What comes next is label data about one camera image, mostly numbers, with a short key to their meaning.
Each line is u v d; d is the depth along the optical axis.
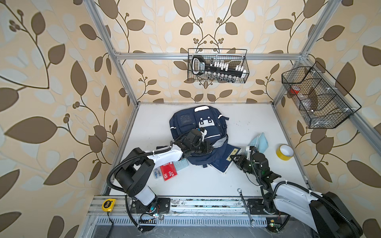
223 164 0.83
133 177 0.44
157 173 0.86
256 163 0.67
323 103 0.72
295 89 0.88
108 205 0.73
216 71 0.86
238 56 0.91
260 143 0.90
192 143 0.68
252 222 0.70
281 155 0.89
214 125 1.02
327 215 0.41
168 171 0.87
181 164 0.87
